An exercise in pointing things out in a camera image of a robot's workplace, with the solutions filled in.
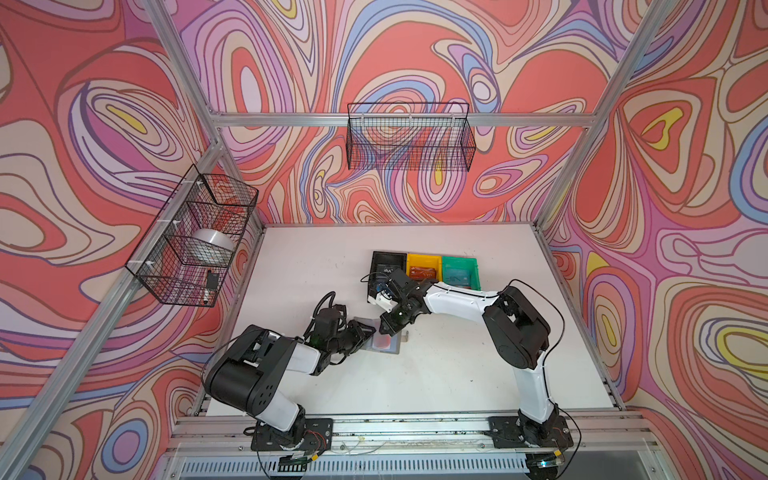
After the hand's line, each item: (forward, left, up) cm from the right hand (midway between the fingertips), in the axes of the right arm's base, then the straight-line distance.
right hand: (386, 334), depth 90 cm
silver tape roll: (+9, +41, +33) cm, 53 cm away
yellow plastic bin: (+24, -14, +5) cm, 29 cm away
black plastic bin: (+25, 0, +2) cm, 25 cm away
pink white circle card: (-2, +2, 0) cm, 3 cm away
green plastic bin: (+22, -27, 0) cm, 35 cm away
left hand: (+1, +2, +2) cm, 3 cm away
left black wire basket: (+9, +48, +30) cm, 58 cm away
